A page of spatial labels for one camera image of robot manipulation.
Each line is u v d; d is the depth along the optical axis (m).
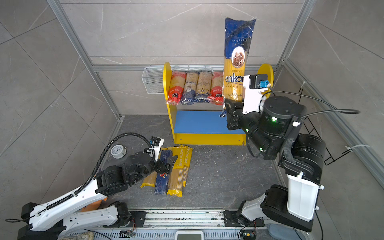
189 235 0.66
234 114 0.35
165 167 0.58
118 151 0.95
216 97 0.67
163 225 0.73
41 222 0.39
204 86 0.74
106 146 0.43
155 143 0.54
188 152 0.96
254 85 0.33
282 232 0.68
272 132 0.27
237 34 0.39
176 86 0.73
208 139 1.04
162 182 0.80
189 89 0.73
